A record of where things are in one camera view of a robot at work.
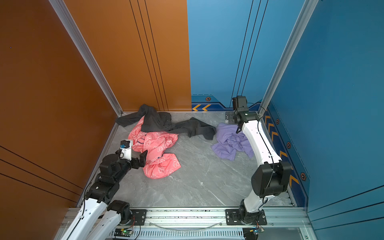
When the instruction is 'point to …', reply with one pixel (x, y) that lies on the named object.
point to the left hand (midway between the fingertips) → (138, 148)
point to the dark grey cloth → (154, 121)
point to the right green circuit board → (256, 230)
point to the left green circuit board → (123, 232)
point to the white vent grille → (188, 234)
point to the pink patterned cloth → (158, 164)
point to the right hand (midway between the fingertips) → (236, 116)
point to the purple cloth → (229, 142)
